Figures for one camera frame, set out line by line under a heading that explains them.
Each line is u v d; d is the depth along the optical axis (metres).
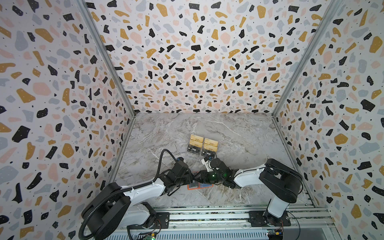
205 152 0.94
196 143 0.95
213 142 0.93
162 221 0.73
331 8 0.72
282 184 0.47
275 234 0.72
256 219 0.74
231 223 0.74
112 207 0.41
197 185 0.84
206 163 0.83
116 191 0.44
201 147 0.95
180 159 0.81
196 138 0.95
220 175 0.70
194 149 0.95
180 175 0.69
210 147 0.93
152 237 0.70
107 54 0.86
